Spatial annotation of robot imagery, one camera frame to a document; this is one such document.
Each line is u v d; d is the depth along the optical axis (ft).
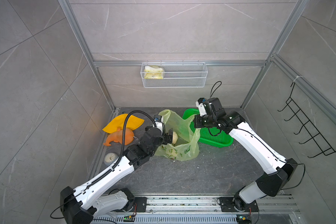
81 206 1.25
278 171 1.32
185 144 2.38
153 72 2.87
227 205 2.39
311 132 2.16
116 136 3.11
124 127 1.66
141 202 2.41
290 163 1.36
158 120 1.97
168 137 2.12
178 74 3.30
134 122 3.59
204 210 2.39
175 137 3.12
